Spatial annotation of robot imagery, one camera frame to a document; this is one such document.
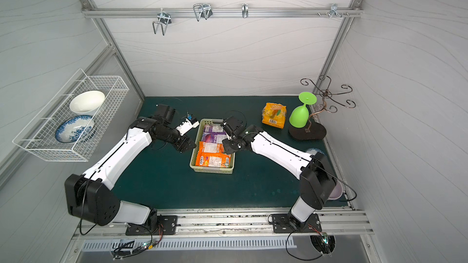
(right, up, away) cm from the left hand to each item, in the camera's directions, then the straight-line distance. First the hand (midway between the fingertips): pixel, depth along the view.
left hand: (191, 141), depth 80 cm
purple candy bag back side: (+8, +2, +16) cm, 18 cm away
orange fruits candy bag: (+8, -7, +6) cm, 13 cm away
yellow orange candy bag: (+43, +12, +27) cm, 52 cm away
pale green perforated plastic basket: (0, 0, +13) cm, 13 cm away
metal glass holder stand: (+67, +3, +22) cm, 70 cm away
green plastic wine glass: (+49, +11, +1) cm, 50 cm away
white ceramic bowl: (-41, +17, -7) cm, 45 cm away
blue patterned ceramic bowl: (-38, +7, -15) cm, 42 cm away
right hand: (+17, -1, +3) cm, 17 cm away
